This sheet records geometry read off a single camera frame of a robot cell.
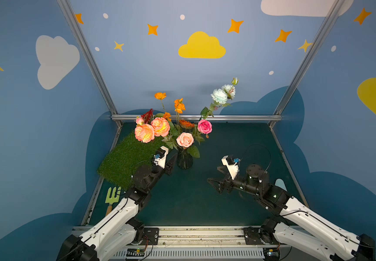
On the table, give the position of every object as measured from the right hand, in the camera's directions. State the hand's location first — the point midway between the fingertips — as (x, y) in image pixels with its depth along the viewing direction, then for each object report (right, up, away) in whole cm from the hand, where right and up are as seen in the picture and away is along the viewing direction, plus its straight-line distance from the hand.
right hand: (216, 171), depth 71 cm
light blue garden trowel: (+40, -11, +20) cm, 46 cm away
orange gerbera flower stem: (-14, +22, +9) cm, 27 cm away
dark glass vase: (-15, +1, +34) cm, 37 cm away
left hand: (-20, +9, +4) cm, 23 cm away
